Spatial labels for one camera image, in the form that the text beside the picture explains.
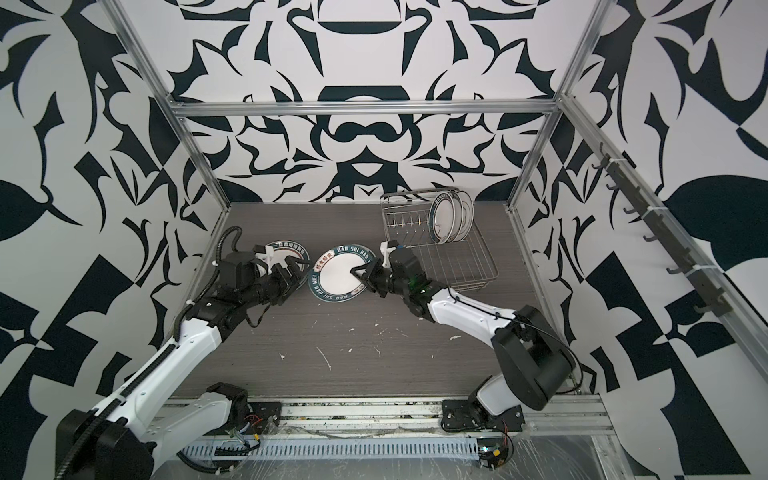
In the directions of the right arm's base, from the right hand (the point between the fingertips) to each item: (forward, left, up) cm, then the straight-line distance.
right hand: (350, 270), depth 79 cm
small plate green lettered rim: (+1, +6, -7) cm, 9 cm away
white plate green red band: (+18, +24, -15) cm, 33 cm away
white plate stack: (+23, -30, -6) cm, 38 cm away
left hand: (0, +11, +2) cm, 11 cm away
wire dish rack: (+12, -34, -18) cm, 40 cm away
